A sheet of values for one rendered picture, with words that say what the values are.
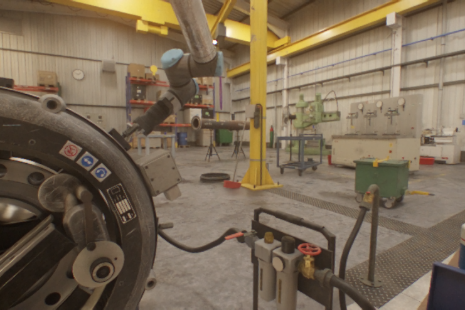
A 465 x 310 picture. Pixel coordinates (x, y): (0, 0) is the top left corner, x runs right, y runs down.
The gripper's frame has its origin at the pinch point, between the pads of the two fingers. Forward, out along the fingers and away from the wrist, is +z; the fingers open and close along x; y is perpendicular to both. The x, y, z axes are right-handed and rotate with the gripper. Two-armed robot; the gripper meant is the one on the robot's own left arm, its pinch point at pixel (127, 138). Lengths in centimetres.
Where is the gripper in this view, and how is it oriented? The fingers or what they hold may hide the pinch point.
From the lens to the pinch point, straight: 97.3
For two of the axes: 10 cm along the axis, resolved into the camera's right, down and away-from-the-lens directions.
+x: -6.5, -7.2, -2.4
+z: -6.0, 6.9, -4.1
